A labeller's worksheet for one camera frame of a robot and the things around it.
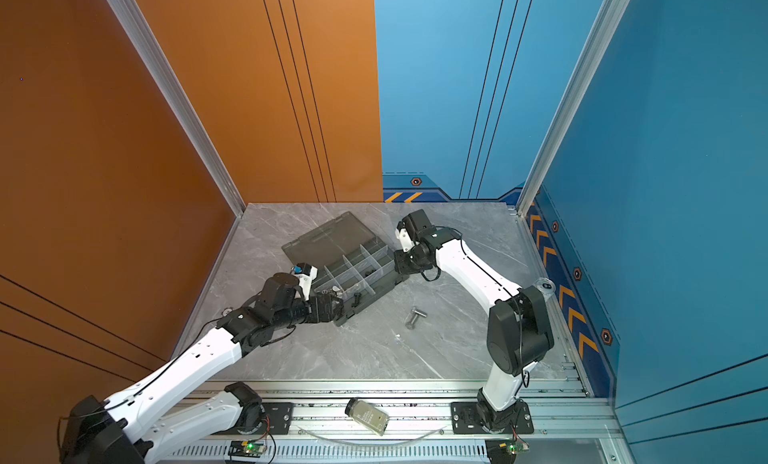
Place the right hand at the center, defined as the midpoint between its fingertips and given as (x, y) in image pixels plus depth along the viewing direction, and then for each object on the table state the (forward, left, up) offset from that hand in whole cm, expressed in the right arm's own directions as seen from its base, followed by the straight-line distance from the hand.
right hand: (397, 267), depth 87 cm
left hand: (-11, +17, 0) cm, 20 cm away
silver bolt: (-8, -7, -13) cm, 17 cm away
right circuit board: (-42, -25, -16) cm, 52 cm away
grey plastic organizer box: (+9, +16, -8) cm, 20 cm away
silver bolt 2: (-12, -4, -13) cm, 18 cm away
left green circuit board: (-42, +36, -15) cm, 58 cm away
